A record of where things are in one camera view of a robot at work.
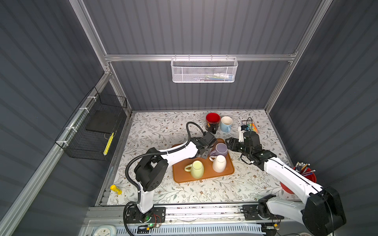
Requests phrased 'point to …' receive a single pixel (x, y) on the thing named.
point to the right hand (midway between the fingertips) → (231, 141)
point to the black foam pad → (104, 120)
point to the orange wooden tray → (180, 175)
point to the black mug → (212, 122)
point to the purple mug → (221, 149)
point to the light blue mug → (226, 122)
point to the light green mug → (197, 169)
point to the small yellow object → (114, 188)
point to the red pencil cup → (306, 172)
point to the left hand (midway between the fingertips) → (201, 150)
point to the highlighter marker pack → (250, 124)
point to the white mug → (219, 163)
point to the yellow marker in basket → (108, 143)
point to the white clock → (105, 230)
